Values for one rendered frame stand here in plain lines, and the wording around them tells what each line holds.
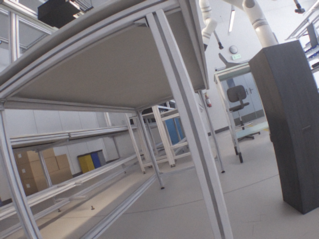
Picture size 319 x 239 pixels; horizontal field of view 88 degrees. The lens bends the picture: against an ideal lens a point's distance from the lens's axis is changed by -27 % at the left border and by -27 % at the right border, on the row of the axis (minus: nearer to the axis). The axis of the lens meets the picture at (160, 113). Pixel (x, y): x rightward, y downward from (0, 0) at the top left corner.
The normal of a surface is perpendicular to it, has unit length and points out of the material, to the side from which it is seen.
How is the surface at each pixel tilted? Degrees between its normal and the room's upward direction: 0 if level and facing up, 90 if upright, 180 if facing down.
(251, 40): 90
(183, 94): 90
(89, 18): 180
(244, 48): 90
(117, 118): 90
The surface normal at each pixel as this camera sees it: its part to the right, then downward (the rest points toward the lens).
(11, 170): 0.93, -0.30
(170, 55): -0.23, -0.01
